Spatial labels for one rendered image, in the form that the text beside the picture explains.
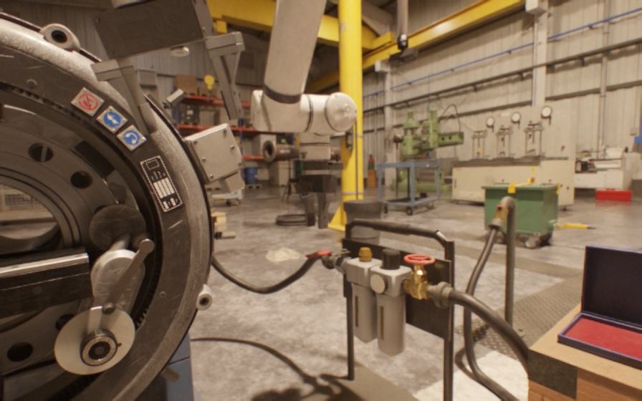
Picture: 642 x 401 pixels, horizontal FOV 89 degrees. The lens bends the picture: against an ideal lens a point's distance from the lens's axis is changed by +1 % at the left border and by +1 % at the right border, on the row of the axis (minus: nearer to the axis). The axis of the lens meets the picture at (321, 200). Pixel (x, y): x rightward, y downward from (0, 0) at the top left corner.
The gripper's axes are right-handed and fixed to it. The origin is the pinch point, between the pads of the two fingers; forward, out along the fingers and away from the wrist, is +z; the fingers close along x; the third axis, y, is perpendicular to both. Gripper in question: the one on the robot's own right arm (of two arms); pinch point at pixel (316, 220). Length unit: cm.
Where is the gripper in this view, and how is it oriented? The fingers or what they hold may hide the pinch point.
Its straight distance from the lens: 94.5
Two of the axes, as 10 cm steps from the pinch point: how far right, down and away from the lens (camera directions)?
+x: 6.2, 0.5, -7.8
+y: -7.8, 0.7, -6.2
